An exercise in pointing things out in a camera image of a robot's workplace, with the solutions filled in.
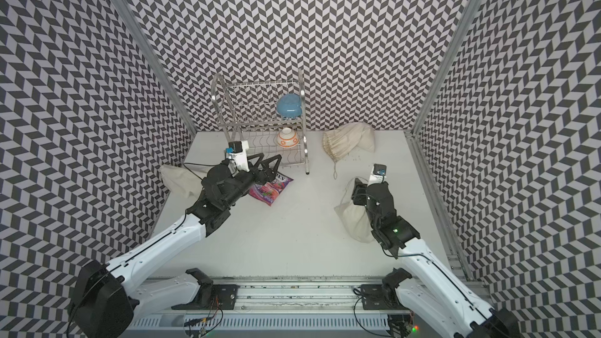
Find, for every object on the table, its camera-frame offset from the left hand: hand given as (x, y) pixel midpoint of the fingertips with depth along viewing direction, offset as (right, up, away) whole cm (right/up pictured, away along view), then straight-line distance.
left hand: (272, 157), depth 74 cm
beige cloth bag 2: (+27, +6, +30) cm, 41 cm away
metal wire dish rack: (-2, +15, +8) cm, 17 cm away
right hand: (+31, -9, +5) cm, 32 cm away
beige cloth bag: (-38, -9, +16) cm, 42 cm away
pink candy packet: (-6, -15, +22) cm, 27 cm away
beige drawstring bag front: (+27, -20, +4) cm, 34 cm away
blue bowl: (+4, +19, +13) cm, 24 cm away
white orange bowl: (+2, +8, +31) cm, 32 cm away
